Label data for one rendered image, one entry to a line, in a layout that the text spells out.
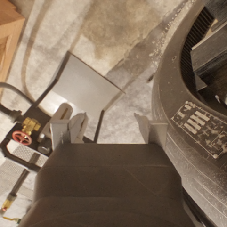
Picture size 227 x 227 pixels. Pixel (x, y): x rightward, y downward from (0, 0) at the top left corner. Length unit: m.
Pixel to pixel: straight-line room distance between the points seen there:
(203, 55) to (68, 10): 0.74
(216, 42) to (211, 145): 0.16
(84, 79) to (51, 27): 0.32
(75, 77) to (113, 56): 0.27
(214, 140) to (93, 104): 0.94
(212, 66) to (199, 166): 0.14
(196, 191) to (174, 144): 0.06
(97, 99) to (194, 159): 0.90
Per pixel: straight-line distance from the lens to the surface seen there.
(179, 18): 0.89
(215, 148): 0.19
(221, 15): 0.32
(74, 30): 0.92
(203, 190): 0.19
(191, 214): 0.23
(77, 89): 1.04
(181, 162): 0.22
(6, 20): 0.88
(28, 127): 0.69
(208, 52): 0.28
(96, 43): 0.91
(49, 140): 0.68
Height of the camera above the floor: 0.86
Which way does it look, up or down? 51 degrees down
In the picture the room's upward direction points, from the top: 170 degrees counter-clockwise
